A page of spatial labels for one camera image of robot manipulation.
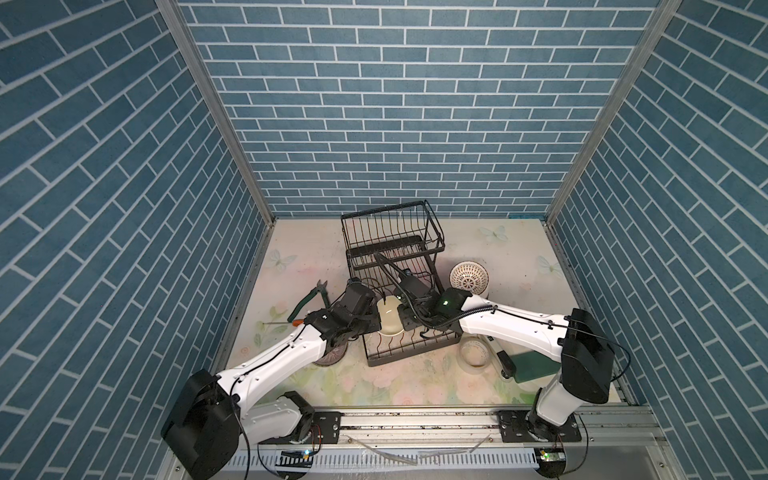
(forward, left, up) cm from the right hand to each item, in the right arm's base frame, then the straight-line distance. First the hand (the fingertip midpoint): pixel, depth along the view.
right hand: (402, 308), depth 83 cm
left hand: (-3, +6, -2) cm, 7 cm away
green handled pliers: (+11, +29, -10) cm, 32 cm away
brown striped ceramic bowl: (-12, +19, -8) cm, 24 cm away
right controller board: (-30, -40, -17) cm, 53 cm away
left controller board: (-35, +23, -14) cm, 45 cm away
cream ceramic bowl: (-7, +2, +6) cm, 10 cm away
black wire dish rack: (+29, +10, -7) cm, 32 cm away
